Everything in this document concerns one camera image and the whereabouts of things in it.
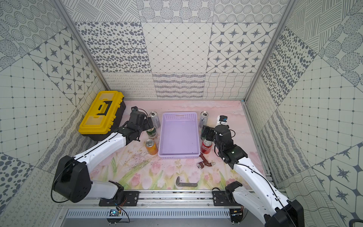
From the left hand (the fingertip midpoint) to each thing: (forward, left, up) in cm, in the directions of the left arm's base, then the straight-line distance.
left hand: (143, 119), depth 87 cm
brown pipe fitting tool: (-22, -37, -16) cm, 46 cm away
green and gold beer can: (-5, -5, -8) cm, 10 cm away
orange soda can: (-15, -6, -8) cm, 18 cm away
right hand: (-8, -41, +2) cm, 42 cm away
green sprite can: (-15, -36, +6) cm, 40 cm away
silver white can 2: (+5, -38, -6) cm, 39 cm away
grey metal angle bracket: (-33, -27, -18) cm, 46 cm away
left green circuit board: (-46, +9, -20) cm, 51 cm away
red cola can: (-14, -39, -9) cm, 43 cm away
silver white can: (+4, -6, -6) cm, 9 cm away
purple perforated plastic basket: (-2, -22, -19) cm, 29 cm away
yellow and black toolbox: (+1, +26, 0) cm, 26 cm away
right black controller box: (-46, -54, -21) cm, 74 cm away
